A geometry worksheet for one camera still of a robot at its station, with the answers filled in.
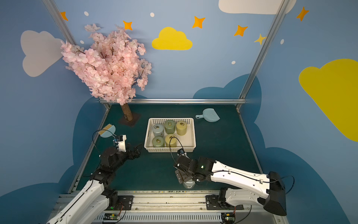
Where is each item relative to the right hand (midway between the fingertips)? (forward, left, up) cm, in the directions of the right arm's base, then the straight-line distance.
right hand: (186, 168), depth 75 cm
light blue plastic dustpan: (+50, -17, -11) cm, 54 cm away
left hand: (+12, +31, +4) cm, 33 cm away
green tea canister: (+31, +13, -4) cm, 34 cm away
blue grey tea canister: (-7, -2, -6) cm, 9 cm away
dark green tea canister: (+18, +19, -3) cm, 26 cm away
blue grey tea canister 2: (+27, +21, -3) cm, 34 cm away
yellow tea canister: (+18, +9, -5) cm, 21 cm away
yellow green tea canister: (+30, +5, -5) cm, 31 cm away
